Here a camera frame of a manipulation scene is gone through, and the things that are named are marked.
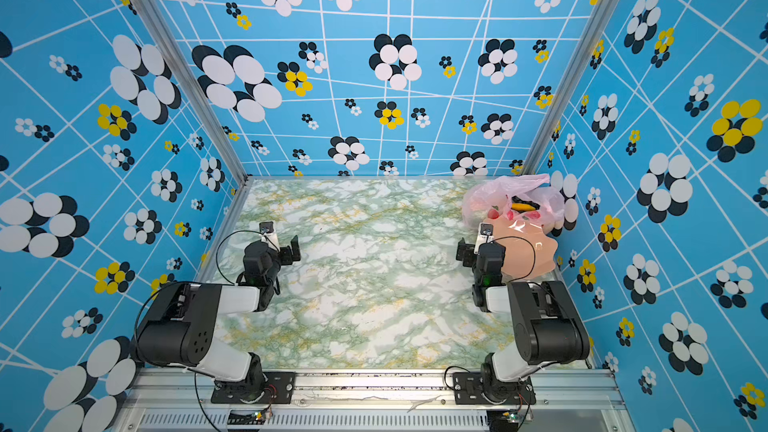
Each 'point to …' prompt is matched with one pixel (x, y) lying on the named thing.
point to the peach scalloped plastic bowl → (529, 252)
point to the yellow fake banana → (522, 206)
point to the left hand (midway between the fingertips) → (282, 236)
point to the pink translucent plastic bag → (524, 198)
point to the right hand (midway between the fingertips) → (482, 240)
